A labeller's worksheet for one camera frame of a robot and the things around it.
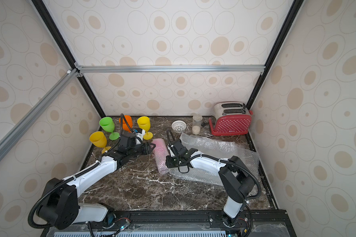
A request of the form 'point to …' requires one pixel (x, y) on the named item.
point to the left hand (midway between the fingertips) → (157, 145)
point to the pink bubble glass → (160, 153)
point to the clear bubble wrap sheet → (215, 150)
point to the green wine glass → (108, 124)
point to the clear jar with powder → (197, 123)
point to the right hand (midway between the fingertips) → (172, 161)
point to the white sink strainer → (179, 126)
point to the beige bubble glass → (98, 139)
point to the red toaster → (230, 118)
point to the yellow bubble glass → (144, 123)
